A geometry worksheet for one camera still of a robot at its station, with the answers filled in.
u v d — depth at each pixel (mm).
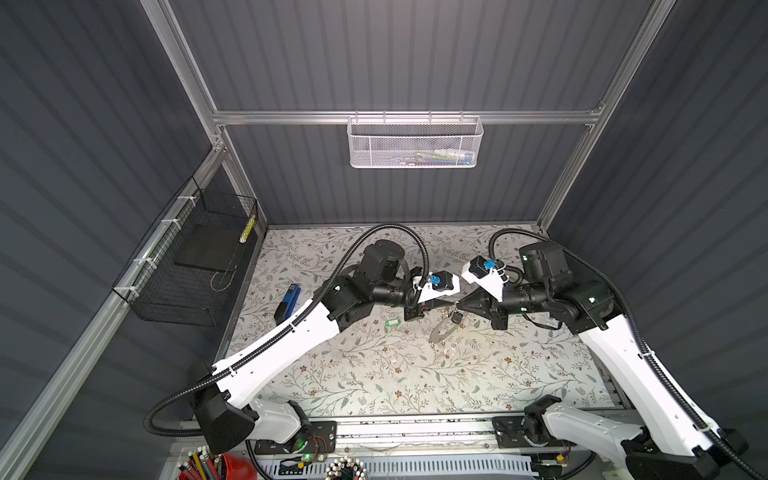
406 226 496
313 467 707
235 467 658
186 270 726
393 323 939
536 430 654
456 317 650
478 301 576
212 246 808
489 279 544
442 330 653
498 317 582
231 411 393
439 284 503
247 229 822
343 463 559
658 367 397
